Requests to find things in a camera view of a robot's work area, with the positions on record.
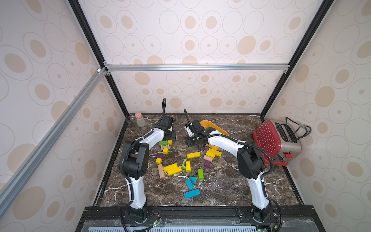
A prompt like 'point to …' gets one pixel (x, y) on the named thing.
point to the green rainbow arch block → (183, 166)
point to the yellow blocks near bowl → (212, 153)
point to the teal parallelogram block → (189, 184)
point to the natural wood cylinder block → (207, 158)
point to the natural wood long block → (161, 172)
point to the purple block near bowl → (201, 147)
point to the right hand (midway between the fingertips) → (193, 139)
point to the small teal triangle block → (193, 178)
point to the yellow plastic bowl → (206, 124)
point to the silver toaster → (291, 148)
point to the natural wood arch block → (162, 147)
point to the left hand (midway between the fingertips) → (175, 132)
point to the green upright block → (200, 174)
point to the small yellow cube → (158, 161)
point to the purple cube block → (207, 164)
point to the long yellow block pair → (172, 169)
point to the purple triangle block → (161, 156)
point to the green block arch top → (164, 143)
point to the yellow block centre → (188, 166)
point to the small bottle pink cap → (140, 121)
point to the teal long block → (191, 193)
